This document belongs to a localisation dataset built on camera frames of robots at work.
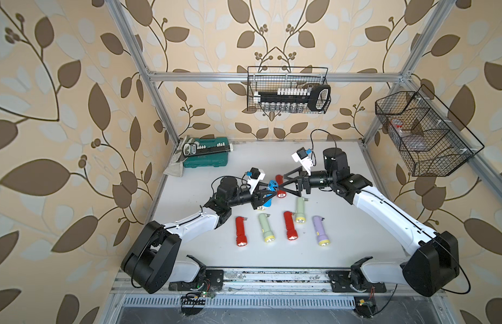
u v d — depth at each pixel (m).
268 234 0.83
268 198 0.75
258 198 0.70
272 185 0.74
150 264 0.42
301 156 0.65
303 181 0.63
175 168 1.08
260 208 0.73
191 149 1.08
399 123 0.81
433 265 0.40
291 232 0.84
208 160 1.06
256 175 0.68
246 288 0.74
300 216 0.88
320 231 0.84
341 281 0.73
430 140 0.73
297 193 0.63
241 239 0.83
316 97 0.84
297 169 0.73
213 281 0.74
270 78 0.91
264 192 0.71
